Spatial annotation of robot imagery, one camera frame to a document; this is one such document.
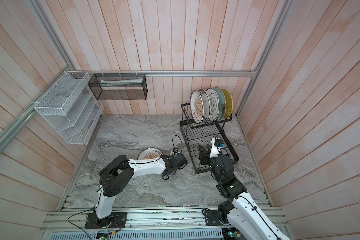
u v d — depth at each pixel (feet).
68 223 2.19
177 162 2.35
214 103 2.76
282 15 2.31
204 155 2.12
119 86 3.41
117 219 2.41
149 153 3.20
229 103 2.67
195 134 3.44
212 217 2.40
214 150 2.11
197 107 2.84
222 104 2.71
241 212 1.64
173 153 2.75
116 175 1.76
